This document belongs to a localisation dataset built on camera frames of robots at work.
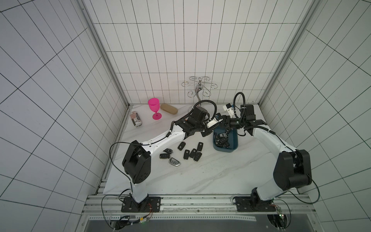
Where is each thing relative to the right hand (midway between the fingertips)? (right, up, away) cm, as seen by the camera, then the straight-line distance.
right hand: (216, 120), depth 82 cm
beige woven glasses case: (-32, +9, +32) cm, 46 cm away
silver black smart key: (-25, -26, +5) cm, 36 cm away
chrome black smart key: (-29, -20, +9) cm, 36 cm away
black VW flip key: (-21, -18, +12) cm, 29 cm away
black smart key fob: (-31, -23, +7) cm, 39 cm away
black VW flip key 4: (-8, -18, +12) cm, 23 cm away
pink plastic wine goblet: (-41, +11, +20) cm, 47 cm away
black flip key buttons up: (-11, -23, +9) cm, 27 cm away
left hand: (-4, -4, -1) cm, 5 cm away
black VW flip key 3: (-13, -22, +9) cm, 27 cm away
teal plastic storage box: (+15, -13, +15) cm, 25 cm away
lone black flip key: (+9, -11, +16) cm, 21 cm away
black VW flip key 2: (-17, -22, +9) cm, 30 cm away
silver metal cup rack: (-5, +17, +5) cm, 19 cm away
